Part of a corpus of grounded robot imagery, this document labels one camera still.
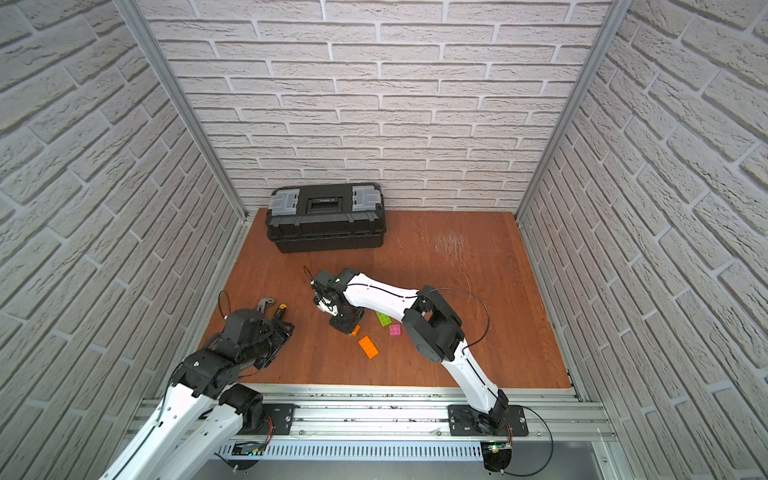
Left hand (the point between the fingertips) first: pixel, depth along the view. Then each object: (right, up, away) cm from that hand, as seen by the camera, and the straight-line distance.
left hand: (294, 327), depth 77 cm
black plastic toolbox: (+4, +31, +20) cm, 37 cm away
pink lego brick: (+27, -4, +10) cm, 29 cm away
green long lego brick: (+24, -2, +14) cm, 28 cm away
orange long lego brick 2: (+19, -8, +8) cm, 22 cm away
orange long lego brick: (+15, -3, +6) cm, 17 cm away
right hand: (+15, -2, +12) cm, 19 cm away
